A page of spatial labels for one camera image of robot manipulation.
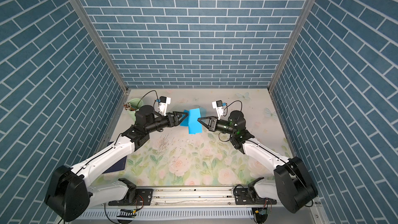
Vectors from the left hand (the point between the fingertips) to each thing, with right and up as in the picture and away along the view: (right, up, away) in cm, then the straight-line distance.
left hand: (189, 117), depth 74 cm
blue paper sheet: (+3, -5, 0) cm, 5 cm away
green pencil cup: (-35, +7, +21) cm, 41 cm away
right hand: (+6, -2, -1) cm, 6 cm away
